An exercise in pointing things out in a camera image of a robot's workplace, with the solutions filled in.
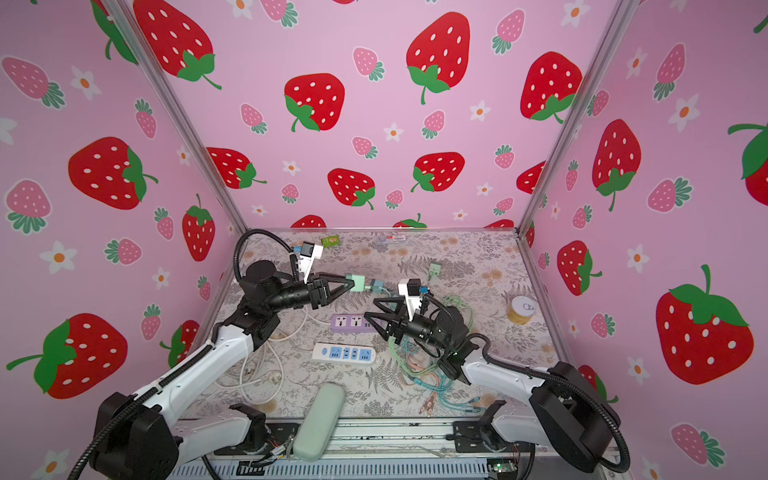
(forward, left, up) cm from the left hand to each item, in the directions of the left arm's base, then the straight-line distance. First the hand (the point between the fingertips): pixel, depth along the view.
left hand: (351, 285), depth 68 cm
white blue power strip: (-5, 0, -28) cm, 28 cm away
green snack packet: (+42, +16, -29) cm, 53 cm away
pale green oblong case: (-25, +9, -28) cm, 38 cm away
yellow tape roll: (+9, -50, -25) cm, 57 cm away
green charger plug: (+1, -2, 0) cm, 2 cm away
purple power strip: (+5, +4, -28) cm, 29 cm away
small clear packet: (+42, -5, -29) cm, 51 cm away
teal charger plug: (+1, -6, -2) cm, 6 cm away
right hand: (-4, -4, -5) cm, 7 cm away
